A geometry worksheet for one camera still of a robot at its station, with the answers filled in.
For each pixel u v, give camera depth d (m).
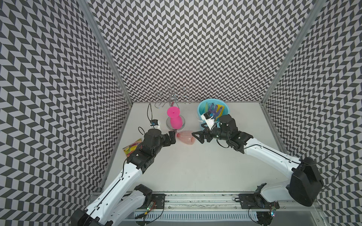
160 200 0.72
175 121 0.87
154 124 0.65
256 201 0.65
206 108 0.99
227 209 0.72
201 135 0.68
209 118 0.65
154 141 0.56
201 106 0.94
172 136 0.69
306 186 0.41
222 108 0.94
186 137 0.89
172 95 0.83
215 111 0.98
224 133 0.63
